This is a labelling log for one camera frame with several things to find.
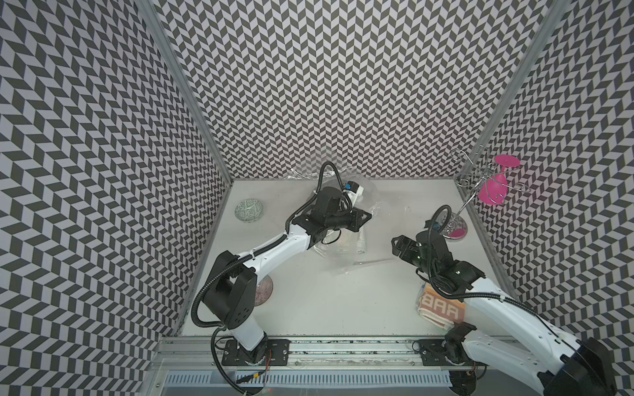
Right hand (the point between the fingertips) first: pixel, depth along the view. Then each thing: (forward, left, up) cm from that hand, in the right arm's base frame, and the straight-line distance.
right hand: (400, 248), depth 81 cm
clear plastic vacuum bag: (+10, +7, -14) cm, 18 cm away
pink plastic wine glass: (+20, -36, +6) cm, 42 cm away
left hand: (+7, +10, +9) cm, 15 cm away
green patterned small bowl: (+25, +59, -10) cm, 64 cm away
